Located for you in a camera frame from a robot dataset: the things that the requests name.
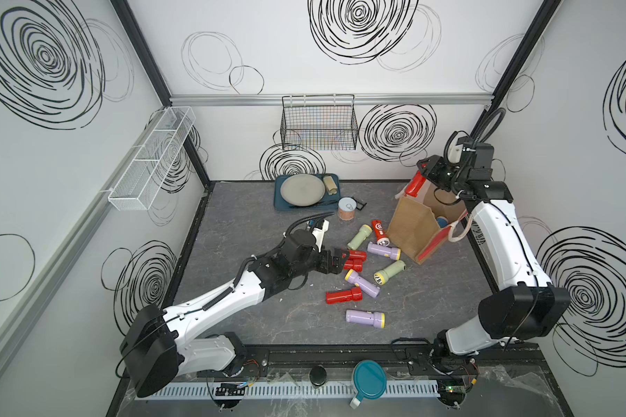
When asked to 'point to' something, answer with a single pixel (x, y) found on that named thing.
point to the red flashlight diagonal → (416, 184)
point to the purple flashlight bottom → (376, 319)
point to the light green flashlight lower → (381, 277)
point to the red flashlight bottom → (355, 294)
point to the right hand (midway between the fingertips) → (425, 164)
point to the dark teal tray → (329, 202)
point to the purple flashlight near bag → (387, 251)
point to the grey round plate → (303, 189)
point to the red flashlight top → (357, 254)
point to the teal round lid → (369, 380)
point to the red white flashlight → (380, 233)
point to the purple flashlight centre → (368, 287)
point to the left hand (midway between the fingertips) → (338, 251)
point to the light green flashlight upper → (359, 238)
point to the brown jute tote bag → (419, 223)
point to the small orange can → (346, 208)
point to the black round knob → (317, 375)
